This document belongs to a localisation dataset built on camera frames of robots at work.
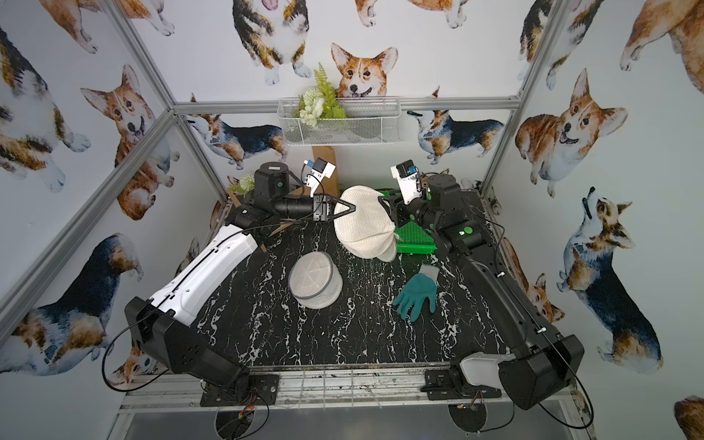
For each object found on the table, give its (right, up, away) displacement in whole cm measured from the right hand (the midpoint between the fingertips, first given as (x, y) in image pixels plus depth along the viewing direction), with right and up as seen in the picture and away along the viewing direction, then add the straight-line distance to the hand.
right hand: (395, 186), depth 70 cm
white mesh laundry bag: (-7, -11, -2) cm, 13 cm away
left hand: (-11, -4, -4) cm, 13 cm away
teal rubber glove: (+10, -32, +24) cm, 41 cm away
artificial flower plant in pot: (-51, +3, +25) cm, 57 cm away
